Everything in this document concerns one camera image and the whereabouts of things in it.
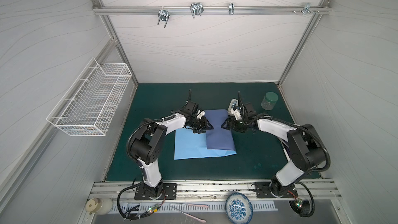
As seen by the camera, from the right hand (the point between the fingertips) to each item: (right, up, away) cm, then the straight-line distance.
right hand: (229, 123), depth 92 cm
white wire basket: (-68, +12, -24) cm, 73 cm away
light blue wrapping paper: (-8, -8, -10) cm, 15 cm away
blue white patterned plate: (0, -35, -23) cm, 42 cm away
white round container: (-59, -30, -29) cm, 72 cm away
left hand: (-9, -1, -4) cm, 10 cm away
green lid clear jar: (+27, +14, +6) cm, 31 cm away
